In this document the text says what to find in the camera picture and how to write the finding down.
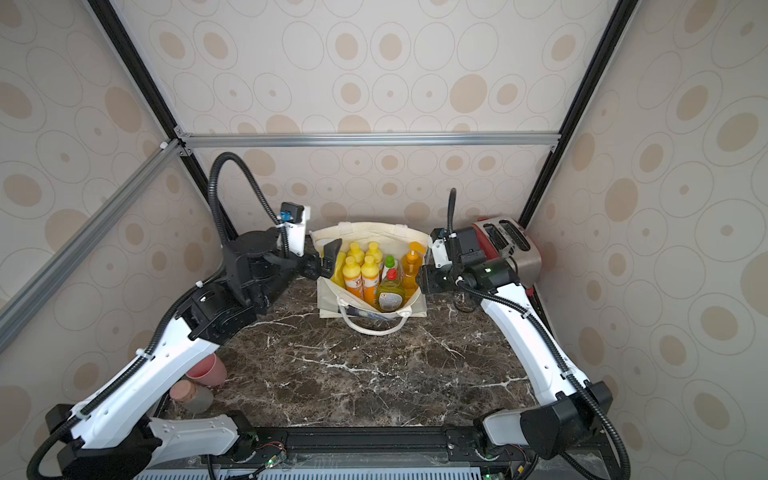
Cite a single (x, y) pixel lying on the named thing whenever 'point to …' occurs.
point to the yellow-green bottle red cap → (390, 294)
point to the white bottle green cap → (391, 263)
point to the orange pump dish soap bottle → (410, 268)
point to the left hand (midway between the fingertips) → (330, 232)
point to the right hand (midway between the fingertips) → (439, 274)
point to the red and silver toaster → (506, 238)
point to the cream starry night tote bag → (393, 240)
